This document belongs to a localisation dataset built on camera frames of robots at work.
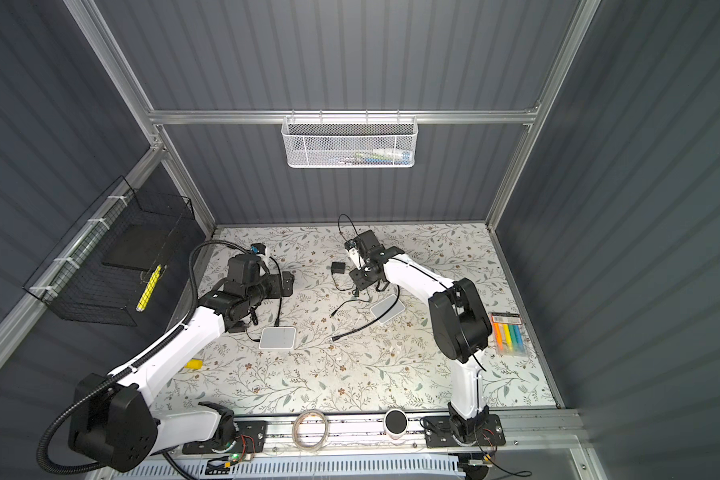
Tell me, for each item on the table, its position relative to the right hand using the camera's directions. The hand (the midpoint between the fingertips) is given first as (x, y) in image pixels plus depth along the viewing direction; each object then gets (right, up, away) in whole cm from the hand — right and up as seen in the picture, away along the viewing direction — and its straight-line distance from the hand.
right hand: (365, 276), depth 95 cm
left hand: (-25, +1, -11) cm, 27 cm away
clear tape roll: (-14, -38, -19) cm, 45 cm away
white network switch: (-27, -18, -6) cm, 33 cm away
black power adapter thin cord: (-28, -12, 0) cm, 31 cm away
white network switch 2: (+6, -9, +1) cm, 11 cm away
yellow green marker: (-51, -1, -26) cm, 57 cm away
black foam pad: (-58, +10, -20) cm, 62 cm away
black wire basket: (-63, +4, -24) cm, 67 cm away
